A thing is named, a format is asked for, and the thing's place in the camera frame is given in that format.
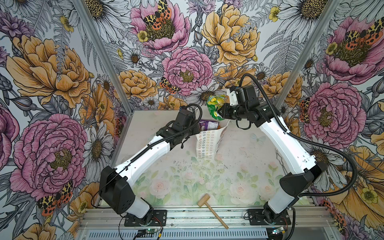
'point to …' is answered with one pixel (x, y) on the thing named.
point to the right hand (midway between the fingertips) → (220, 116)
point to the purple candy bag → (207, 125)
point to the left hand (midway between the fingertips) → (196, 129)
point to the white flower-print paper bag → (208, 142)
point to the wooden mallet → (204, 200)
